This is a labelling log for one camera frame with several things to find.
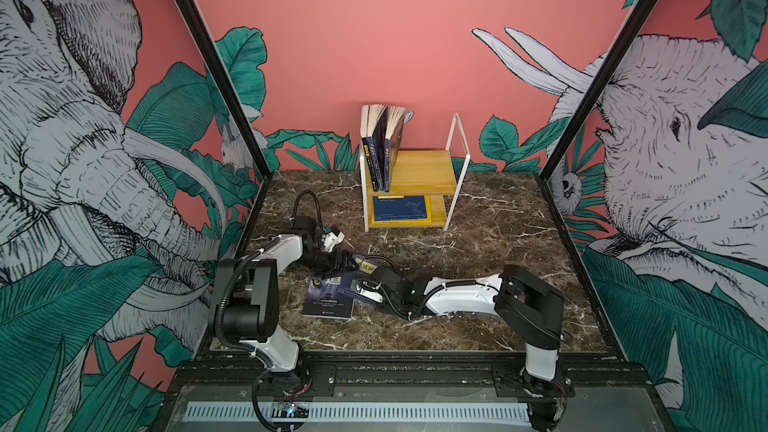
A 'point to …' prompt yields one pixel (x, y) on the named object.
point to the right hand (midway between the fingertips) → (374, 288)
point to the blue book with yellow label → (389, 208)
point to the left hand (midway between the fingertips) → (351, 265)
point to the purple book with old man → (374, 150)
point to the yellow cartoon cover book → (405, 221)
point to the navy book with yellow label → (363, 268)
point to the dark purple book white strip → (323, 300)
